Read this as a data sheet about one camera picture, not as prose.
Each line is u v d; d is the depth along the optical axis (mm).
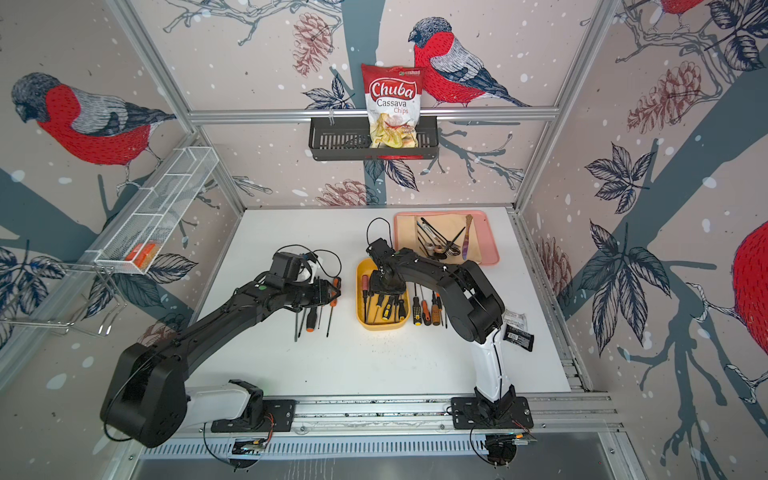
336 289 827
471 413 730
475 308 520
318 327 893
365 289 951
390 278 727
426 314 898
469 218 1175
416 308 905
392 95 816
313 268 719
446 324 892
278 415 729
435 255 1029
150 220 761
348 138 949
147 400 406
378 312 914
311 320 879
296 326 892
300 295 715
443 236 1104
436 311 901
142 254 654
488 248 1076
